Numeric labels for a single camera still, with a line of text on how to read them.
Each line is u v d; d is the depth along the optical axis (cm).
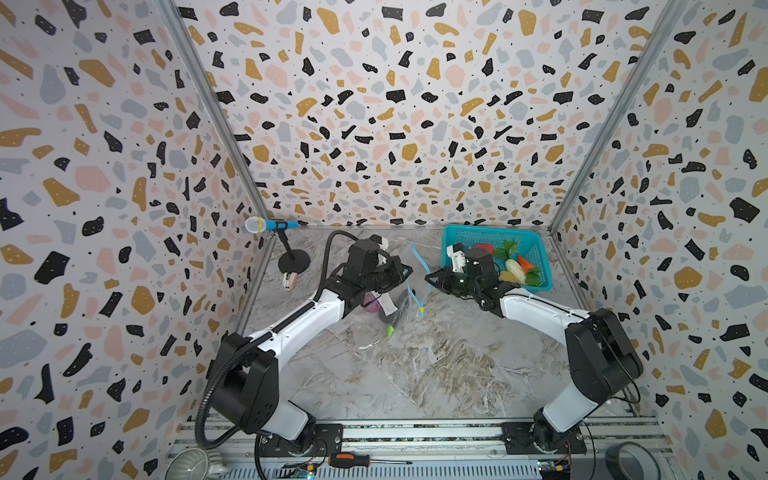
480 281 70
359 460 70
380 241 78
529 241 108
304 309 52
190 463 70
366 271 65
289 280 103
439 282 78
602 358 46
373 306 90
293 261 109
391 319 88
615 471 69
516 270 105
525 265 105
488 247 110
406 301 87
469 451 73
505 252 111
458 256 82
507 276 103
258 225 87
